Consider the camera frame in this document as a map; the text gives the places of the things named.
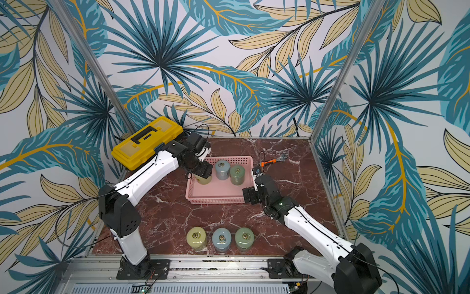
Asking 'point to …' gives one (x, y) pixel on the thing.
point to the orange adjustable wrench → (273, 160)
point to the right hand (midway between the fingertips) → (254, 186)
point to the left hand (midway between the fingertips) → (202, 172)
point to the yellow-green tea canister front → (196, 238)
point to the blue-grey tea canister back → (222, 168)
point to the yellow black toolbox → (139, 147)
